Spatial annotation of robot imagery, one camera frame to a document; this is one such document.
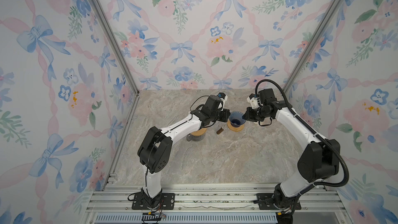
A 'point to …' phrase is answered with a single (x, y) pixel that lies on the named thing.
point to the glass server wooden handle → (219, 130)
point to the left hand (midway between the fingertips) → (231, 113)
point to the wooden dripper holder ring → (199, 132)
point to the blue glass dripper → (236, 119)
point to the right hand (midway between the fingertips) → (243, 116)
